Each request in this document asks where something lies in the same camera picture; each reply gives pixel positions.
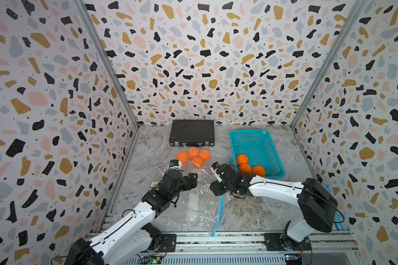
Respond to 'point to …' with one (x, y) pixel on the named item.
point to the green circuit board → (151, 259)
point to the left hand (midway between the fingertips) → (193, 175)
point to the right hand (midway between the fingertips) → (215, 184)
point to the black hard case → (192, 133)
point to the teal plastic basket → (258, 146)
